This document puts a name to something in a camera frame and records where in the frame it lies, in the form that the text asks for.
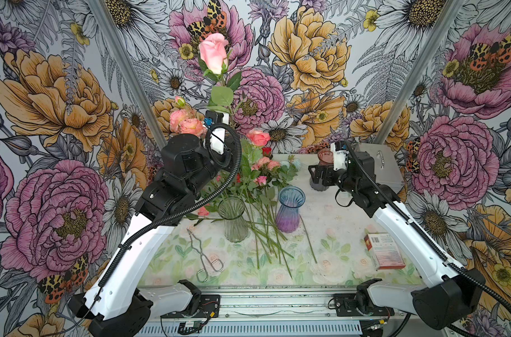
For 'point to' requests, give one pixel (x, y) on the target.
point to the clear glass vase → (231, 209)
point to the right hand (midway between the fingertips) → (318, 171)
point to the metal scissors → (216, 265)
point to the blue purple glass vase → (290, 199)
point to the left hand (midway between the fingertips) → (237, 145)
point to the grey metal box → (387, 166)
